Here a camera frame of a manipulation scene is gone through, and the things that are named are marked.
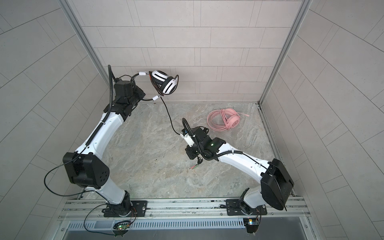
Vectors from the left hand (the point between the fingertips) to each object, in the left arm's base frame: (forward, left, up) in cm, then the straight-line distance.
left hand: (145, 85), depth 80 cm
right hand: (-28, -22, -21) cm, 41 cm away
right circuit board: (-59, -54, -32) cm, 86 cm away
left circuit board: (-61, +4, -30) cm, 68 cm away
